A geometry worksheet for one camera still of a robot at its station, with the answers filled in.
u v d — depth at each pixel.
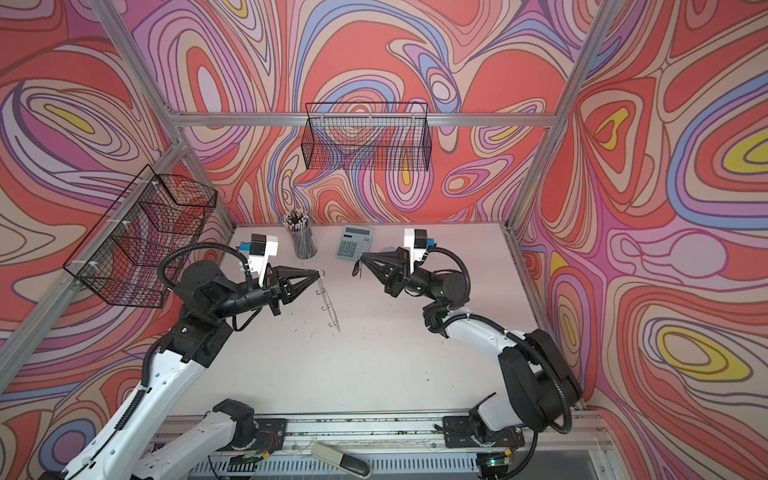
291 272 0.58
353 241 1.11
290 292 0.56
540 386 0.43
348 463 0.66
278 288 0.52
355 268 0.63
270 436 0.72
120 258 0.70
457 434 0.73
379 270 0.63
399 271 0.61
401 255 0.63
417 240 0.57
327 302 0.60
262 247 0.51
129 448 0.40
